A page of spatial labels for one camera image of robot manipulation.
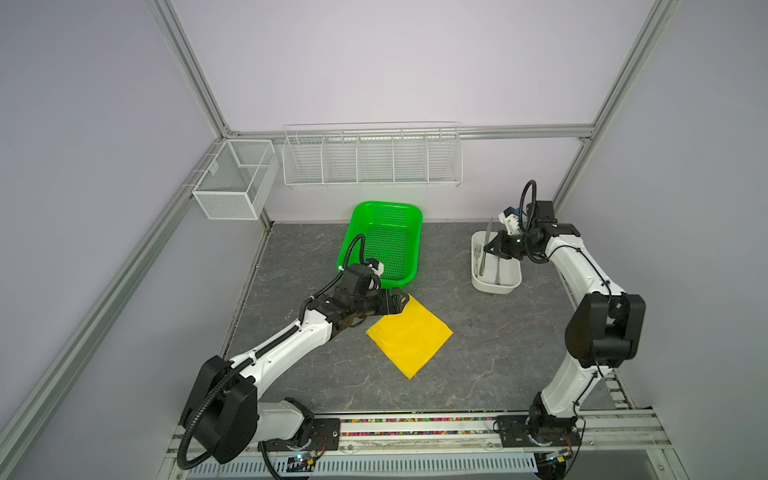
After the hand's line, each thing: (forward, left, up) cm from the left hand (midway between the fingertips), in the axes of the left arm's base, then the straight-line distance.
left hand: (397, 302), depth 81 cm
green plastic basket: (+38, 0, -14) cm, 40 cm away
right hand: (+15, -29, +2) cm, 32 cm away
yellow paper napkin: (-4, -4, -17) cm, 18 cm away
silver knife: (+14, -27, +2) cm, 31 cm away
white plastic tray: (+18, -35, -15) cm, 42 cm away
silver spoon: (+16, -36, -16) cm, 43 cm away
